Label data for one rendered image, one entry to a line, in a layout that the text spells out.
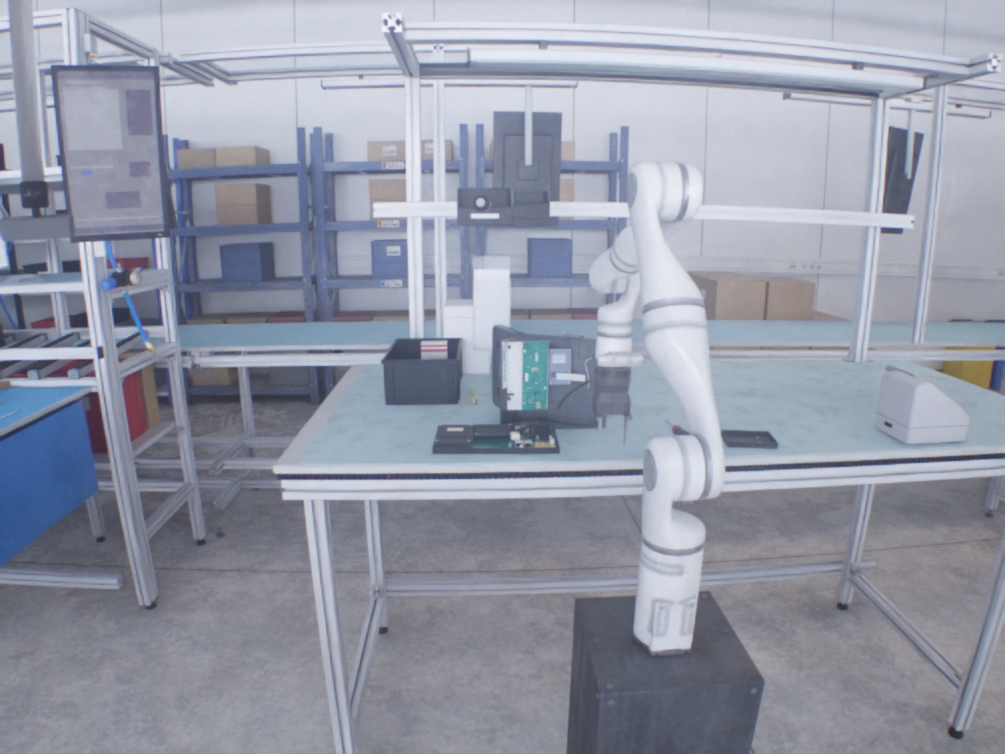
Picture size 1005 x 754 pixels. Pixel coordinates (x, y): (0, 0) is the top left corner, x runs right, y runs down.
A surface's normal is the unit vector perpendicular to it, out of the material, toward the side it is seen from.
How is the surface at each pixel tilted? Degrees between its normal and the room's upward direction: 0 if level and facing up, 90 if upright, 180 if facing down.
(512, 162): 98
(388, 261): 90
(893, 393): 90
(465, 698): 0
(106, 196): 101
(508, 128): 98
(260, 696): 0
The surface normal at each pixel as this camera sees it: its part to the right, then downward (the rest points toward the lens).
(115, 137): 0.45, 0.40
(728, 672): 0.00, -0.97
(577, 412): -0.34, 0.23
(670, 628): 0.05, 0.25
